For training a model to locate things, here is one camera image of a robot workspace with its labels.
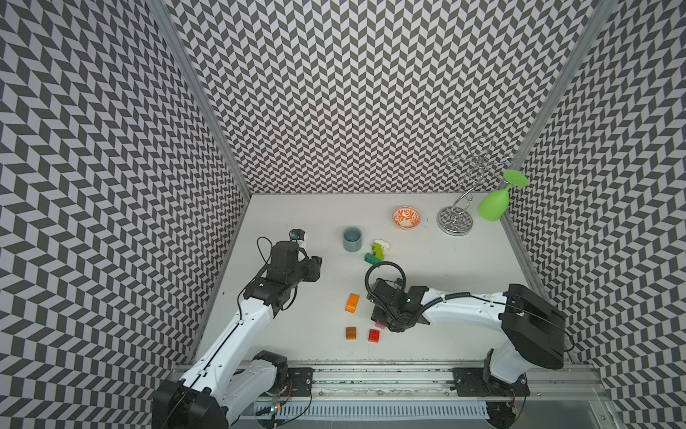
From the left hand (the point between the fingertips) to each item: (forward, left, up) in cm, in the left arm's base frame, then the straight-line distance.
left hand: (313, 261), depth 82 cm
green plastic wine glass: (+15, -58, +8) cm, 61 cm away
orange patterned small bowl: (+27, -34, -12) cm, 45 cm away
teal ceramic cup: (+16, -12, -11) cm, 23 cm away
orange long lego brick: (-8, -12, -13) cm, 20 cm away
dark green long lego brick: (+8, -19, -13) cm, 24 cm away
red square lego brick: (-18, -19, -13) cm, 29 cm away
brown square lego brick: (-17, -12, -13) cm, 25 cm away
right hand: (-14, -20, -14) cm, 28 cm away
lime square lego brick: (+12, -22, -13) cm, 28 cm away
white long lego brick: (+14, -24, -12) cm, 30 cm away
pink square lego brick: (-14, -21, -16) cm, 30 cm away
